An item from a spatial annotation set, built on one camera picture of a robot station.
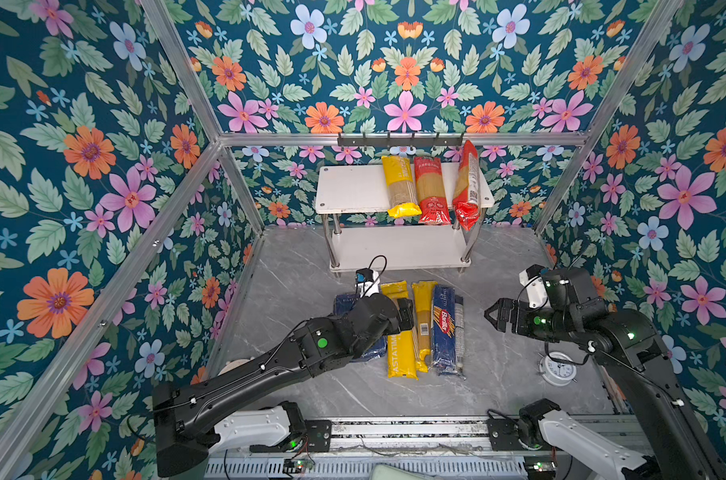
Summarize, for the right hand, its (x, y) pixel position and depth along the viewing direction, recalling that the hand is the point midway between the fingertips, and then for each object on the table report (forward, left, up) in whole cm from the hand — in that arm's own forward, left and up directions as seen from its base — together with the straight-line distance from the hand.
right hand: (501, 315), depth 65 cm
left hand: (+2, +21, +1) cm, 21 cm away
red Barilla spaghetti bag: (+32, +13, +9) cm, 36 cm away
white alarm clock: (-5, -21, -24) cm, 32 cm away
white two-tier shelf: (+37, +33, +7) cm, 50 cm away
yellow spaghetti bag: (+22, +13, -24) cm, 35 cm away
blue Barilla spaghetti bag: (-1, +10, -21) cm, 23 cm away
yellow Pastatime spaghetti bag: (+2, +21, -24) cm, 32 cm away
